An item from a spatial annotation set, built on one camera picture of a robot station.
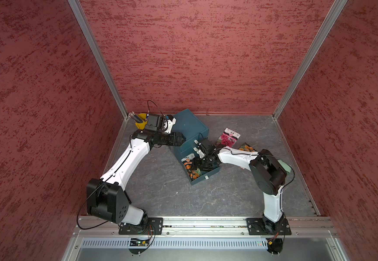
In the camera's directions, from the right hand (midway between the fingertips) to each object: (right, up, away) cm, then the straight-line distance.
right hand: (194, 172), depth 91 cm
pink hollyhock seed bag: (+22, +19, +16) cm, 33 cm away
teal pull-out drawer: (0, -1, -2) cm, 3 cm away
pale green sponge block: (+56, +1, +5) cm, 56 cm away
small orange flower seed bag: (-4, +6, +3) cm, 7 cm away
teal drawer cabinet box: (-1, +24, -5) cm, 25 cm away
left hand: (-9, +18, -9) cm, 22 cm away
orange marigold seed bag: (+34, +13, +13) cm, 39 cm away
